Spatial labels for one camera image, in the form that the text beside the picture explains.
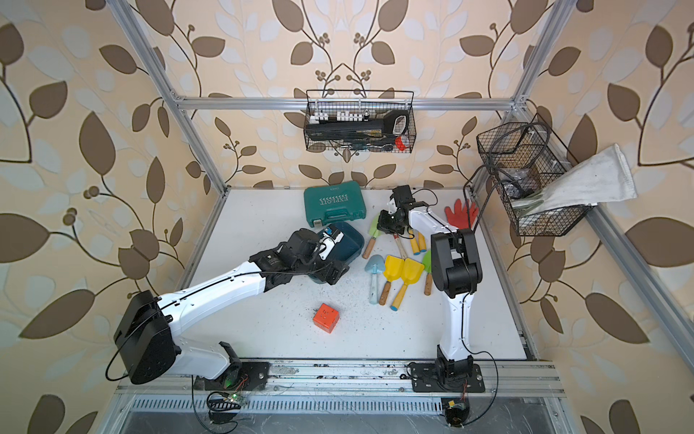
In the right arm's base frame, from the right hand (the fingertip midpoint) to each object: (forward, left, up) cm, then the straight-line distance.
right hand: (380, 225), depth 102 cm
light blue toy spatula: (-15, +3, -3) cm, 16 cm away
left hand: (-21, +14, +11) cm, 28 cm away
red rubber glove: (+6, -35, -3) cm, 35 cm away
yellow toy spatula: (-5, -16, -4) cm, 17 cm away
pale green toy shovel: (-2, +2, -2) cm, 4 cm away
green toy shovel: (-6, -13, -4) cm, 15 cm away
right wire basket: (+6, -45, +25) cm, 52 cm away
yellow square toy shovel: (-16, -4, -5) cm, 17 cm away
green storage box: (+11, +15, 0) cm, 18 cm away
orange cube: (-34, +19, -1) cm, 39 cm away
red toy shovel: (-6, -8, -5) cm, 11 cm away
